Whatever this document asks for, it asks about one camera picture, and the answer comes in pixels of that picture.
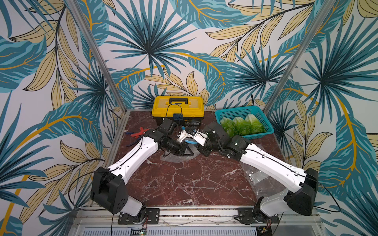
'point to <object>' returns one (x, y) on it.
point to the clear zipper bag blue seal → (191, 144)
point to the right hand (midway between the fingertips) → (197, 140)
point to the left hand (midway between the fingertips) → (191, 156)
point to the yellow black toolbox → (184, 110)
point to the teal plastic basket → (242, 112)
